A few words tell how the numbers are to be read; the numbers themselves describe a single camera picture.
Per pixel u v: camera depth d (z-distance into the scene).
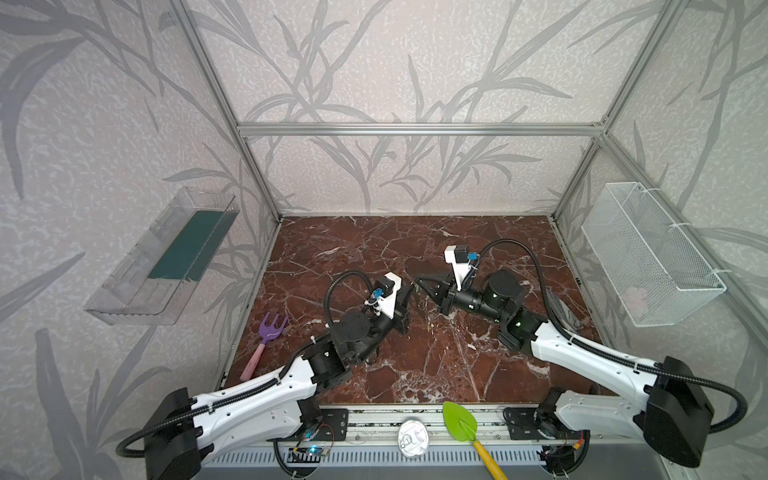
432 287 0.66
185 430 0.41
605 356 0.47
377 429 0.74
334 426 0.73
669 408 0.39
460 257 0.60
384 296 0.56
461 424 0.72
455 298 0.61
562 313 0.90
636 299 0.73
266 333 0.88
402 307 0.61
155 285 0.63
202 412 0.42
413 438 0.68
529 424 0.74
